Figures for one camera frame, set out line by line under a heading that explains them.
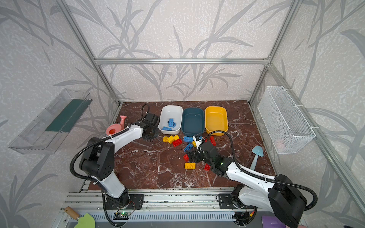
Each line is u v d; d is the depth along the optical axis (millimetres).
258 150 912
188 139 963
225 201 727
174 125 1021
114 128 897
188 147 932
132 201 727
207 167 845
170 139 961
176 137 969
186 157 864
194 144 933
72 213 691
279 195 403
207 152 608
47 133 662
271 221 663
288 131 616
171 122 1021
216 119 1060
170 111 1127
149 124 731
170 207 723
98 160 470
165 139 971
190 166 849
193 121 1050
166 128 1019
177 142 956
